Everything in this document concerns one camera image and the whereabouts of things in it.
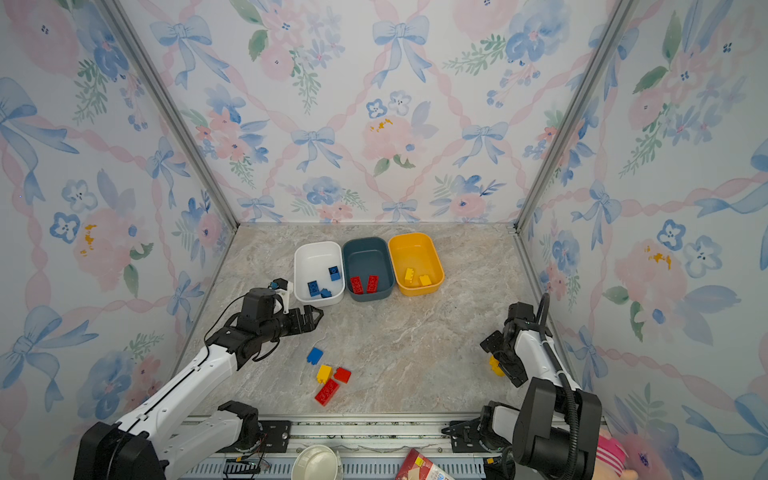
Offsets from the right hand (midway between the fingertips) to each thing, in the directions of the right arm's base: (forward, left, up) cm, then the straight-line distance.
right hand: (499, 359), depth 86 cm
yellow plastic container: (+39, +23, +1) cm, 45 cm away
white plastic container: (+29, +57, +2) cm, 64 cm away
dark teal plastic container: (+34, +40, -1) cm, 52 cm away
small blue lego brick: (+20, +53, +3) cm, 57 cm away
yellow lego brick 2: (+26, +20, +2) cm, 33 cm away
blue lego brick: (+27, +51, +4) cm, 58 cm away
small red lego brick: (-5, +45, 0) cm, 45 cm away
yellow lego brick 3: (-6, +49, +2) cm, 50 cm away
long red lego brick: (-10, +48, +1) cm, 49 cm away
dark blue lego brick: (+23, +58, +2) cm, 62 cm away
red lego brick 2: (+24, +38, +1) cm, 45 cm away
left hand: (+8, +53, +12) cm, 55 cm away
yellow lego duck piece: (-3, +2, +2) cm, 4 cm away
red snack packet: (-26, +25, +3) cm, 36 cm away
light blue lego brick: (0, +54, 0) cm, 54 cm away
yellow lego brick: (+28, +25, +3) cm, 38 cm away
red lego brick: (+25, +44, 0) cm, 50 cm away
